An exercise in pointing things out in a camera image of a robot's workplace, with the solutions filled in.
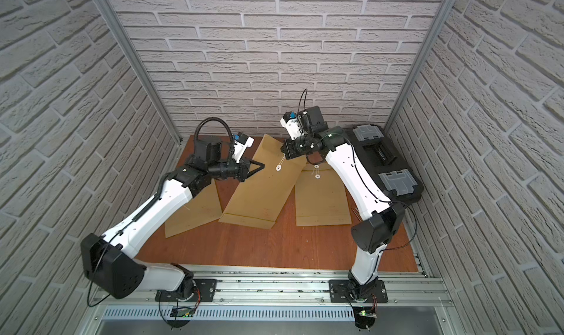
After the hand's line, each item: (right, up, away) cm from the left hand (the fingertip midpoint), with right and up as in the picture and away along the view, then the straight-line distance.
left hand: (267, 164), depth 72 cm
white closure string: (+21, -3, +35) cm, 41 cm away
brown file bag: (-29, -19, +20) cm, 40 cm away
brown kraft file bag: (+22, -16, +26) cm, 38 cm away
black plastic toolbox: (+47, 0, +15) cm, 49 cm away
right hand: (+6, +6, +4) cm, 10 cm away
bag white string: (+4, -1, +5) cm, 7 cm away
